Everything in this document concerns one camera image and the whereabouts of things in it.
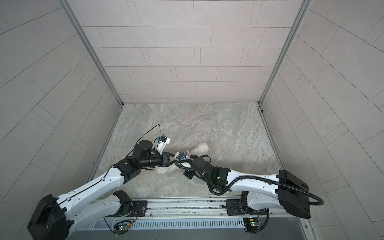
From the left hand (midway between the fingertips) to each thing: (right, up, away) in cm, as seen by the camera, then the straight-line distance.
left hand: (182, 160), depth 71 cm
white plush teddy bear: (+3, +2, -11) cm, 12 cm away
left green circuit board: (-26, -28, -6) cm, 39 cm away
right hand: (-1, -1, +2) cm, 3 cm away
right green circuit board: (+33, -29, -3) cm, 44 cm away
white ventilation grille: (-3, -28, -3) cm, 29 cm away
